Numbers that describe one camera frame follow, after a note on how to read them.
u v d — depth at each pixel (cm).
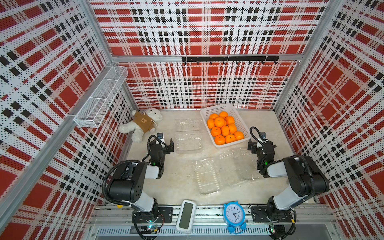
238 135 99
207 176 86
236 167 87
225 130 101
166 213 75
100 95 78
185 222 69
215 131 102
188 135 104
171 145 86
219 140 96
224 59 89
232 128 104
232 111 111
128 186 45
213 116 108
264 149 80
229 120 108
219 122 101
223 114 111
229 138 98
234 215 72
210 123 106
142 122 104
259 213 74
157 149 72
